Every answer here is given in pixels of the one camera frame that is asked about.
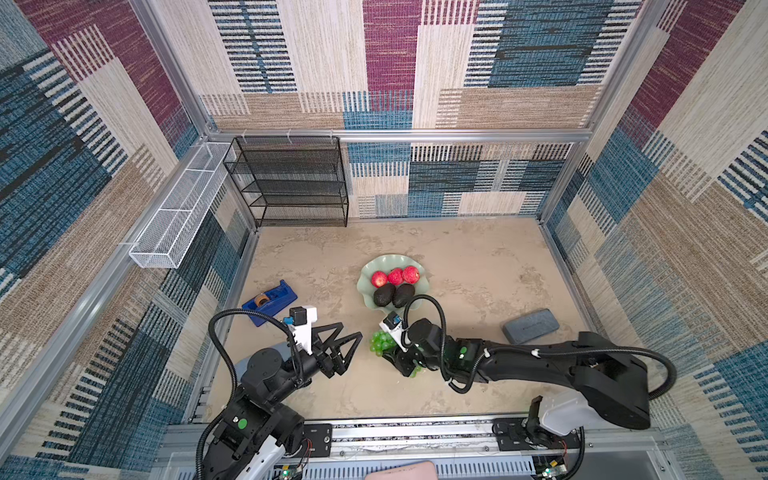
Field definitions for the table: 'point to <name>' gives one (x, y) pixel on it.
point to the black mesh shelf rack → (290, 181)
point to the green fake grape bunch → (382, 341)
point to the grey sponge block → (528, 326)
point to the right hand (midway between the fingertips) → (388, 353)
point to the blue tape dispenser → (270, 303)
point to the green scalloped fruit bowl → (387, 263)
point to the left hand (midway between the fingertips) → (351, 329)
